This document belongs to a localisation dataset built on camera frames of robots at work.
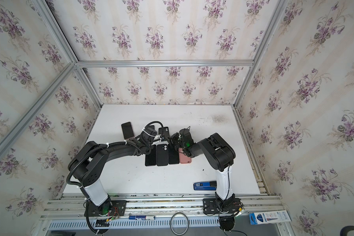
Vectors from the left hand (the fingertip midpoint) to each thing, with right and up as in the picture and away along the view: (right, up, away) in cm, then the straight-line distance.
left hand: (147, 136), depth 95 cm
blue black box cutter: (+38, -24, -19) cm, 49 cm away
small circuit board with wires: (-15, -40, -24) cm, 49 cm away
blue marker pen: (+3, -36, -26) cm, 44 cm away
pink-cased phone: (-16, +4, +10) cm, 19 cm away
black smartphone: (+3, -14, -4) cm, 15 cm away
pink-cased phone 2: (+24, -13, -4) cm, 28 cm away
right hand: (+15, +1, 0) cm, 15 cm away
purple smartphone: (+18, -11, -2) cm, 21 cm away
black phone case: (+10, -12, -2) cm, 16 cm away
